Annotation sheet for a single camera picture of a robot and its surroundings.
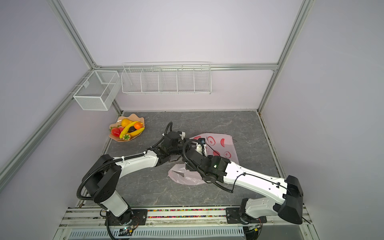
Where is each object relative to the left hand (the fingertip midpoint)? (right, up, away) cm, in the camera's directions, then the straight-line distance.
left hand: (201, 146), depth 81 cm
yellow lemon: (-55, +14, +25) cm, 62 cm away
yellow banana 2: (-44, +7, +20) cm, 49 cm away
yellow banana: (-52, +8, +21) cm, 56 cm away
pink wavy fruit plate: (-52, +18, +31) cm, 63 cm away
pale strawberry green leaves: (-48, +4, +15) cm, 51 cm away
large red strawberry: (-58, +7, +19) cm, 61 cm away
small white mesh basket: (-71, +35, +22) cm, 82 cm away
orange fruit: (-44, +11, +21) cm, 50 cm away
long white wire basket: (-21, +44, +19) cm, 52 cm away
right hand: (-4, -5, -7) cm, 10 cm away
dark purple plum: (-48, +8, +22) cm, 54 cm away
